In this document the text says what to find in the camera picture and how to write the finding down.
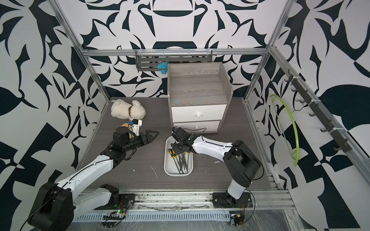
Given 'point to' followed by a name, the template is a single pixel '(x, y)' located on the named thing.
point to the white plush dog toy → (121, 109)
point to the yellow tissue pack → (127, 125)
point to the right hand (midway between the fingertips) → (177, 144)
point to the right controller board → (238, 216)
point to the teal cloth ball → (163, 65)
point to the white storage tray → (184, 161)
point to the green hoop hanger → (296, 154)
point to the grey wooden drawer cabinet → (201, 96)
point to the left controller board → (117, 215)
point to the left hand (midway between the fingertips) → (155, 131)
